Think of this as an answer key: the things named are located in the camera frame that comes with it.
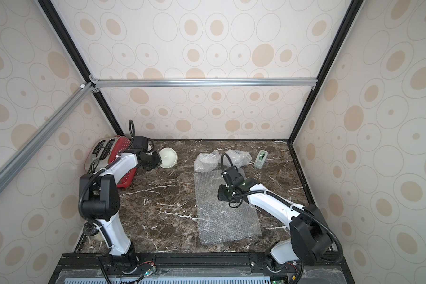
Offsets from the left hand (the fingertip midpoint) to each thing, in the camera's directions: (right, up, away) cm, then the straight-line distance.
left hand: (167, 158), depth 96 cm
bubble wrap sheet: (+28, -31, -11) cm, 43 cm away
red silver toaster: (-32, +4, -4) cm, 33 cm away
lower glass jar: (-26, -35, -18) cm, 47 cm away
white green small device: (+54, 0, +10) cm, 55 cm away
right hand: (+31, -17, -10) cm, 37 cm away
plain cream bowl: (0, 0, +3) cm, 3 cm away
